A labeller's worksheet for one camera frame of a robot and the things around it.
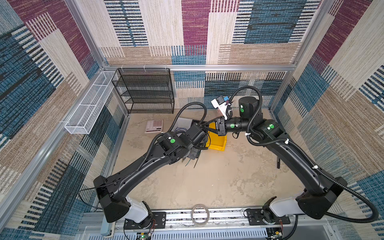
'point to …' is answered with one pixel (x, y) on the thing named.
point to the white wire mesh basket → (81, 120)
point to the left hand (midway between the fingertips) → (191, 145)
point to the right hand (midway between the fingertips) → (203, 130)
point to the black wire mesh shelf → (145, 90)
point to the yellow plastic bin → (215, 141)
